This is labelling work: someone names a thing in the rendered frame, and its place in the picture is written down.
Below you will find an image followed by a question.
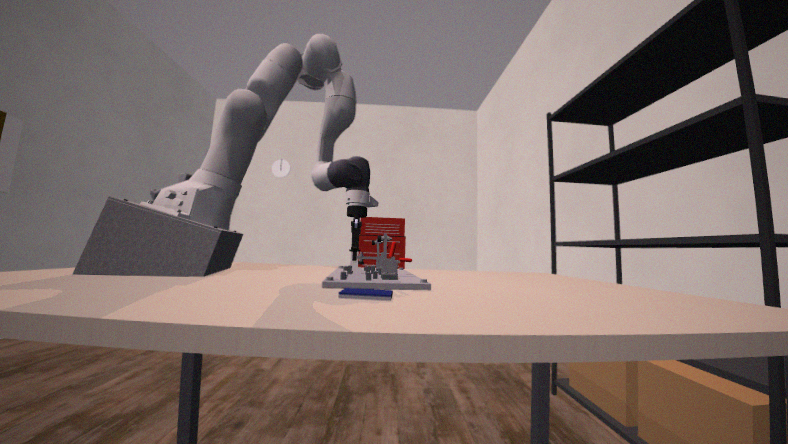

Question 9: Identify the blue rectangular plate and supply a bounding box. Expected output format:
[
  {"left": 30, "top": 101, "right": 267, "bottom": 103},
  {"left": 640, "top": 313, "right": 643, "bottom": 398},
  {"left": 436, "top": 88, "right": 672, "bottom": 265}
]
[{"left": 338, "top": 288, "right": 393, "bottom": 301}]

